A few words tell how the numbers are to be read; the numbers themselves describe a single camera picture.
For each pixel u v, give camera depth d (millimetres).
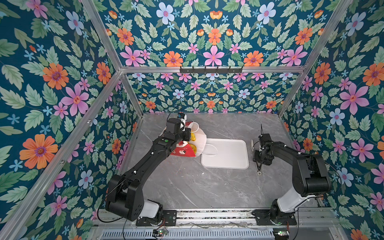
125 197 415
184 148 818
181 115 728
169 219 734
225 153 951
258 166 906
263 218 732
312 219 745
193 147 926
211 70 932
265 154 752
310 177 467
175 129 655
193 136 958
